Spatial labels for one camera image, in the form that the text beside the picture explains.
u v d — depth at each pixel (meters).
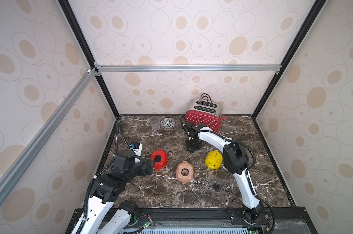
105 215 0.45
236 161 0.58
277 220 0.74
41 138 0.55
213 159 0.85
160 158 0.85
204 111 0.99
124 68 0.90
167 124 1.13
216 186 0.83
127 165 0.50
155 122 1.12
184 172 0.87
